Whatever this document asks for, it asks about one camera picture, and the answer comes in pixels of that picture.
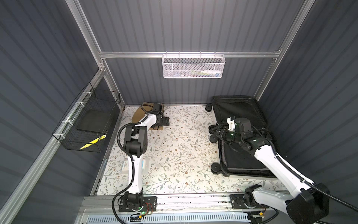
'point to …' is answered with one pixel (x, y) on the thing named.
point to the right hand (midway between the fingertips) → (215, 133)
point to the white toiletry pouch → (145, 165)
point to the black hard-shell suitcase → (232, 163)
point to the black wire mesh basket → (85, 127)
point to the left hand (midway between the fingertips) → (162, 123)
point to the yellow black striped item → (100, 138)
